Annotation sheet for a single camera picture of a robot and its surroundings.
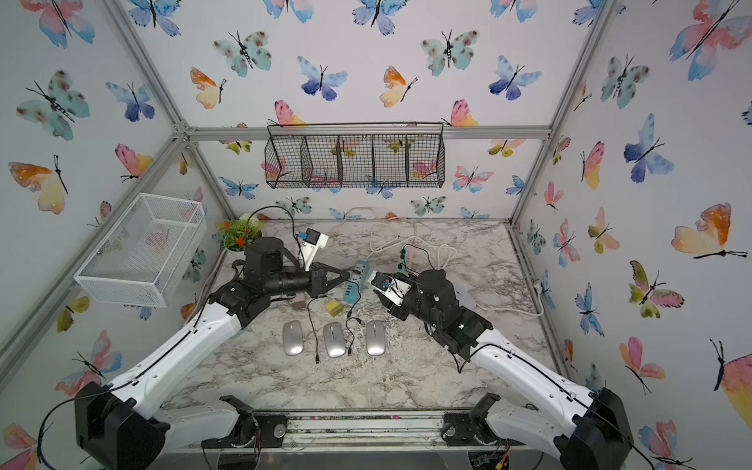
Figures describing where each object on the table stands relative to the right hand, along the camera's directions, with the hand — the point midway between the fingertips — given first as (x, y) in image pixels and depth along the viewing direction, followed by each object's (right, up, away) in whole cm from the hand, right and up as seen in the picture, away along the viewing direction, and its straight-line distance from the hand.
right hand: (387, 276), depth 73 cm
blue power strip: (-8, -2, -1) cm, 8 cm away
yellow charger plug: (-17, -12, +21) cm, 30 cm away
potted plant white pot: (-49, +11, +22) cm, 55 cm away
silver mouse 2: (-4, -20, +16) cm, 26 cm away
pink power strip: (+9, +3, +35) cm, 36 cm away
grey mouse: (-16, -20, +16) cm, 30 cm away
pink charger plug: (-29, -10, +23) cm, 38 cm away
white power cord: (+20, 0, +32) cm, 38 cm away
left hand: (-9, +1, -3) cm, 9 cm away
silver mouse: (-29, -18, +18) cm, 39 cm away
